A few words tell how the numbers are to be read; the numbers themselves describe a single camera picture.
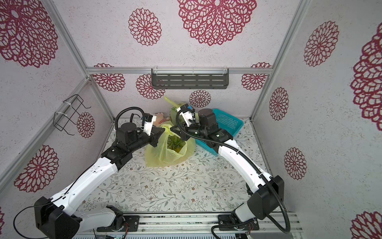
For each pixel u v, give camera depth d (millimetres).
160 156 796
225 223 761
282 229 400
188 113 605
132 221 740
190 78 936
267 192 394
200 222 761
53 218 377
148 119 604
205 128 547
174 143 848
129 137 540
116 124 525
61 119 730
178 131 674
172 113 997
